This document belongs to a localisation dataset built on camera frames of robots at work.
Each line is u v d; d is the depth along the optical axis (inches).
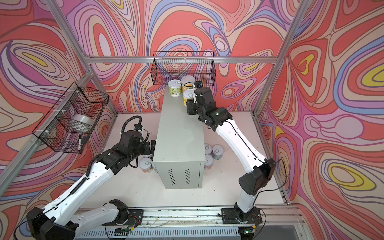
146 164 33.9
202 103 20.9
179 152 23.3
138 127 24.8
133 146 22.3
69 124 27.6
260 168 16.8
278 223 28.3
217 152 35.8
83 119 28.9
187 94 28.8
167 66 37.5
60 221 15.3
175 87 30.2
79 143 28.3
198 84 24.3
